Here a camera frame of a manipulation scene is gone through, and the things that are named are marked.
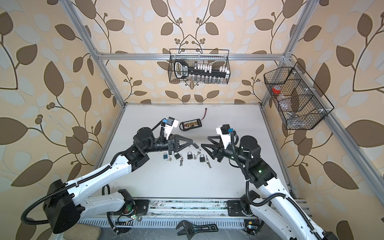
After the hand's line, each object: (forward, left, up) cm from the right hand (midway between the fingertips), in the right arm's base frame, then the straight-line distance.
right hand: (206, 142), depth 64 cm
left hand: (-2, +6, +3) cm, 7 cm away
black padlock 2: (+7, +1, -30) cm, 31 cm away
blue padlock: (+10, +24, -31) cm, 40 cm away
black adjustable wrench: (-28, +8, -29) cm, 42 cm away
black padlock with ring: (+10, +17, -31) cm, 36 cm away
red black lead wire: (+45, -4, -30) cm, 54 cm away
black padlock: (+9, +9, -31) cm, 33 cm away
